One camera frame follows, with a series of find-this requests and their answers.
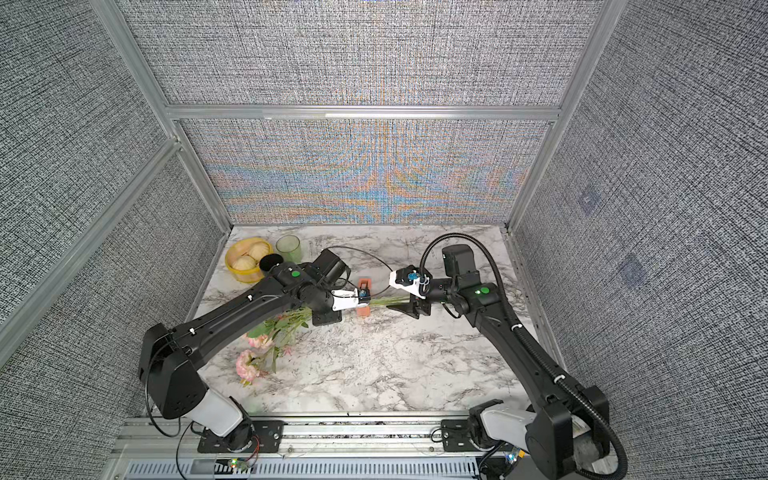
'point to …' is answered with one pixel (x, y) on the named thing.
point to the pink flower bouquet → (269, 337)
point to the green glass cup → (289, 246)
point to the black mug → (270, 260)
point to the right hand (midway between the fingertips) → (394, 280)
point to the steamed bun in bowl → (244, 263)
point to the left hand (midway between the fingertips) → (341, 305)
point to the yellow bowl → (239, 247)
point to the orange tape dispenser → (364, 303)
